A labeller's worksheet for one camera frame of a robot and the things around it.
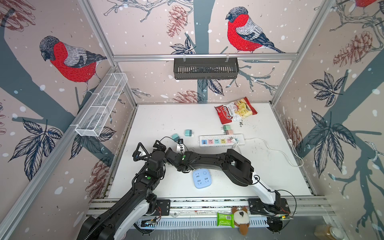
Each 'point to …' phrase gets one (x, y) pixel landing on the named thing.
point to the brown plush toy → (241, 219)
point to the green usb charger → (226, 127)
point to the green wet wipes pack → (225, 220)
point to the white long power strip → (221, 140)
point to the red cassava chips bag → (235, 111)
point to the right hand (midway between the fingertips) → (176, 158)
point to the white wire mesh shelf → (107, 89)
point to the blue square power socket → (202, 178)
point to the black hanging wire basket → (206, 68)
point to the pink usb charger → (229, 132)
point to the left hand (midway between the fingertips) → (156, 145)
